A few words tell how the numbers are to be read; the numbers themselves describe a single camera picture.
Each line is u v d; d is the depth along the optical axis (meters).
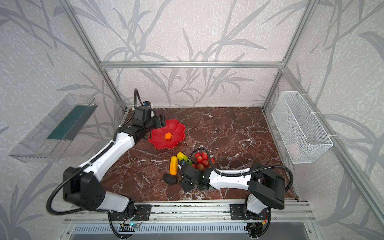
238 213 0.73
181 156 0.90
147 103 0.73
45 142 0.64
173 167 0.86
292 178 0.45
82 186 0.41
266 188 0.43
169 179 0.81
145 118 0.63
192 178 0.62
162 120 0.77
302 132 0.62
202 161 0.86
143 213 0.72
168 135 0.99
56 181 0.69
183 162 0.74
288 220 0.73
